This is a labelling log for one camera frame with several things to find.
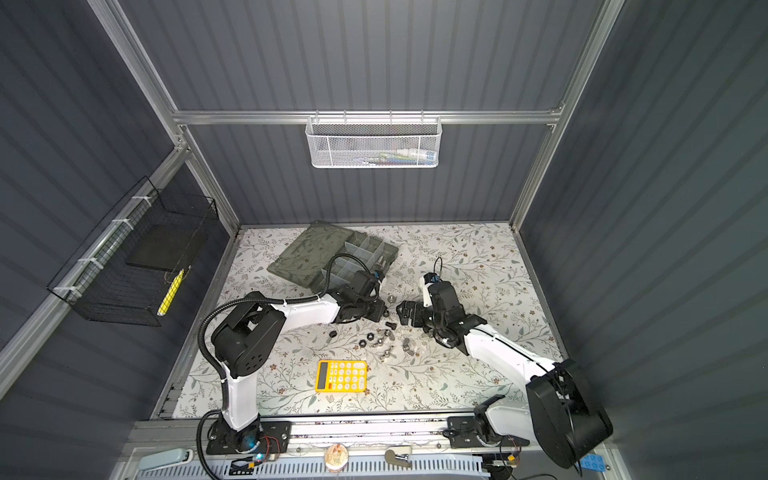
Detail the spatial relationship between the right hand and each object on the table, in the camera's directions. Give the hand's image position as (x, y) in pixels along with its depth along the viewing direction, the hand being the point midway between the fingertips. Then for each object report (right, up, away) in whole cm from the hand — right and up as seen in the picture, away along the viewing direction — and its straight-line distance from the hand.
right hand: (413, 310), depth 87 cm
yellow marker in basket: (-58, +7, -18) cm, 61 cm away
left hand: (-9, -1, +9) cm, 13 cm away
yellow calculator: (-21, -18, -4) cm, 27 cm away
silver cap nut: (-7, +1, +12) cm, 14 cm away
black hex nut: (-15, -10, +2) cm, 19 cm away
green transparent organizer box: (-39, +14, +24) cm, 48 cm away
